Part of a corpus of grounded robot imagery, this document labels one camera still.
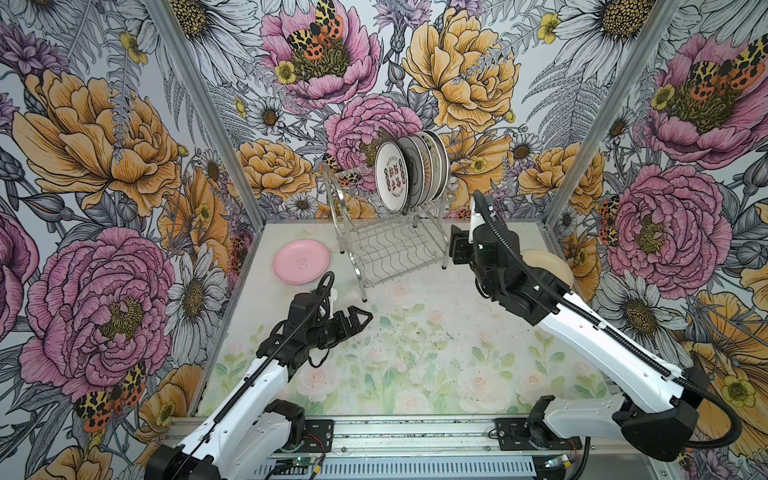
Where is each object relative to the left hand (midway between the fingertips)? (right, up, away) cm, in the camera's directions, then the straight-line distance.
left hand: (361, 331), depth 80 cm
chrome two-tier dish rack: (+4, +23, +29) cm, 37 cm away
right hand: (+25, +25, -10) cm, 37 cm away
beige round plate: (+65, +17, +29) cm, 73 cm away
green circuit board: (-13, -28, -8) cm, 32 cm away
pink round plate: (-25, +17, +29) cm, 42 cm away
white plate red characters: (+8, +42, +6) cm, 43 cm away
